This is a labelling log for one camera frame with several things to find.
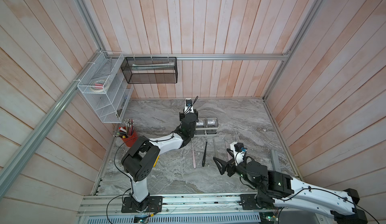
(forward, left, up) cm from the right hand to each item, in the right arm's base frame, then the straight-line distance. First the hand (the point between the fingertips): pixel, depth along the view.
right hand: (220, 154), depth 70 cm
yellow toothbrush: (-4, +30, -1) cm, 30 cm away
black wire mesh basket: (+60, +44, +6) cm, 74 cm away
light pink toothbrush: (+5, +12, -19) cm, 23 cm away
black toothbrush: (+7, +6, -20) cm, 22 cm away
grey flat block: (+5, -35, -19) cm, 40 cm away
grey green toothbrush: (+15, 0, -20) cm, 25 cm away
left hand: (+29, +16, +2) cm, 33 cm away
